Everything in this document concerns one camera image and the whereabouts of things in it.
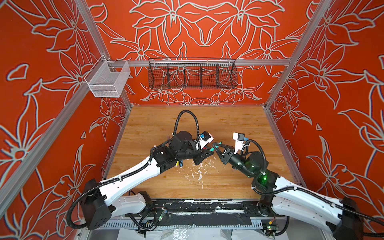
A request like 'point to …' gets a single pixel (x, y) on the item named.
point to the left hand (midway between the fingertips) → (211, 148)
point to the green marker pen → (212, 149)
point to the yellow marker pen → (177, 163)
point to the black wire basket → (192, 73)
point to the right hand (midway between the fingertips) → (211, 146)
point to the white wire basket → (107, 78)
